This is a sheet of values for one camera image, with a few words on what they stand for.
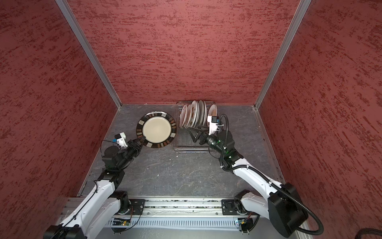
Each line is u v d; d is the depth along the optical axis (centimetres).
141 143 76
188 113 98
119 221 73
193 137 67
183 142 99
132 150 71
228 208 74
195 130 66
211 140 66
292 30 79
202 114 92
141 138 77
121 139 73
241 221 72
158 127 82
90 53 88
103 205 53
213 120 67
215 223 77
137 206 74
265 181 46
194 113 103
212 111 104
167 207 76
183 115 107
